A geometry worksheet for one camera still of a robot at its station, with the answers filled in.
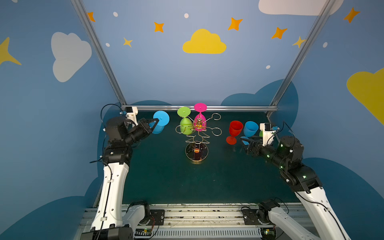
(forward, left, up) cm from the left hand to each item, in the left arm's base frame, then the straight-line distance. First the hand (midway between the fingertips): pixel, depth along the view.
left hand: (157, 118), depth 67 cm
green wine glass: (+11, -12, -16) cm, 23 cm away
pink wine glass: (+5, -20, -6) cm, 21 cm away
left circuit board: (-39, +7, -40) cm, 57 cm away
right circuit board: (-39, -55, -41) cm, 79 cm away
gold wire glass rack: (+6, -19, -36) cm, 41 cm away
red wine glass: (+14, -43, -22) cm, 51 cm away
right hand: (-6, -41, -4) cm, 42 cm away
